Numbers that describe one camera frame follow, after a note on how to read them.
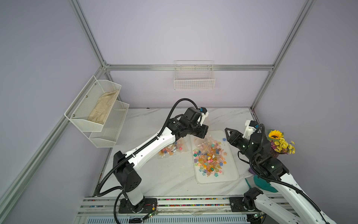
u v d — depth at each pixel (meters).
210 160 0.88
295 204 0.43
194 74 0.95
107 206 0.75
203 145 0.93
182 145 0.98
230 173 0.84
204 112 0.66
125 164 0.41
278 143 0.70
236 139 0.60
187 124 0.55
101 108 0.80
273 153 0.75
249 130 0.61
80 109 0.70
